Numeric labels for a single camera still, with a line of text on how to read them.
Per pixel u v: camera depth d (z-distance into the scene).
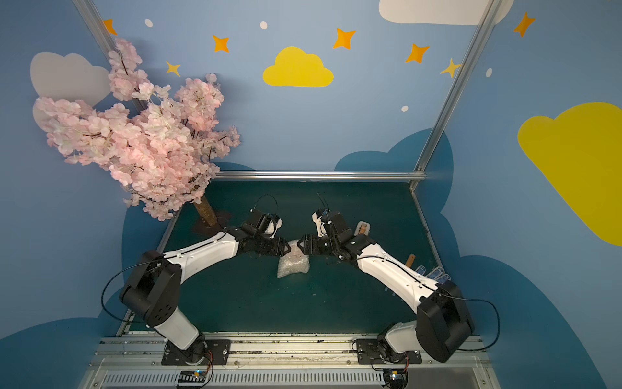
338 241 0.63
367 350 0.75
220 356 0.74
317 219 0.76
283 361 0.73
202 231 1.01
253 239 0.72
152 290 0.45
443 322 0.41
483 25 0.72
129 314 0.85
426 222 1.13
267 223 0.75
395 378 0.73
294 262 0.86
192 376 0.73
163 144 0.61
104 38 0.73
